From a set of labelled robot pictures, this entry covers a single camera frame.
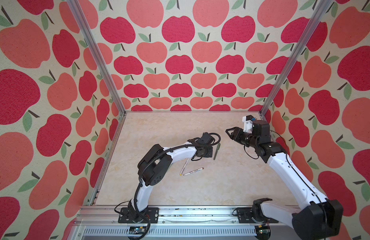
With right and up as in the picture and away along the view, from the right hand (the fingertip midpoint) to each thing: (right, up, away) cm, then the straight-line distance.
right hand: (232, 131), depth 79 cm
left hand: (-8, -15, +13) cm, 22 cm away
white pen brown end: (-17, -24, +11) cm, 32 cm away
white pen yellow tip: (-27, -25, +12) cm, 38 cm away
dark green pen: (-2, -11, +22) cm, 25 cm away
